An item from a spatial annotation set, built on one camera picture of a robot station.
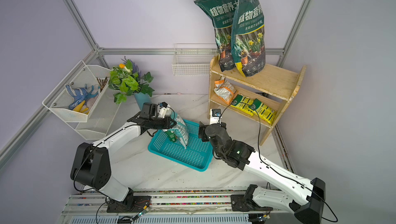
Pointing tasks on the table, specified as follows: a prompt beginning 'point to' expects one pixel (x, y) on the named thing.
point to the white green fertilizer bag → (171, 135)
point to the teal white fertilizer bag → (180, 130)
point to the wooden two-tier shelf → (262, 97)
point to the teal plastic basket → (197, 154)
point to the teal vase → (141, 98)
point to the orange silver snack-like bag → (225, 90)
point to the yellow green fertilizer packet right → (262, 110)
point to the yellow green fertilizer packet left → (242, 102)
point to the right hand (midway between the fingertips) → (207, 124)
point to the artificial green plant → (126, 78)
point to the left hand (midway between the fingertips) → (176, 122)
